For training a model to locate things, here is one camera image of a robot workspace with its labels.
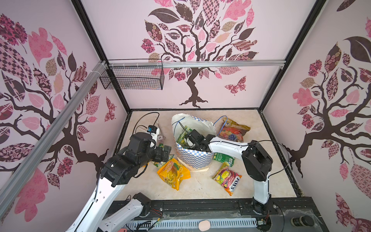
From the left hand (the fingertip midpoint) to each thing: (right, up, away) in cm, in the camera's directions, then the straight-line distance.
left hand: (160, 150), depth 66 cm
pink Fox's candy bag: (+35, -19, +13) cm, 42 cm away
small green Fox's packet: (-5, -12, +20) cm, 24 cm away
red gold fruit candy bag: (+43, +7, +34) cm, 55 cm away
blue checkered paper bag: (+13, -6, +9) cm, 17 cm away
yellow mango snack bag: (+5, -15, +12) cm, 20 cm away
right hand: (+13, -6, +24) cm, 28 cm away
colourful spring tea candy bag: (+8, +1, +26) cm, 27 cm away
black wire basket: (-24, +46, +29) cm, 59 cm away
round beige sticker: (+21, -37, +2) cm, 43 cm away
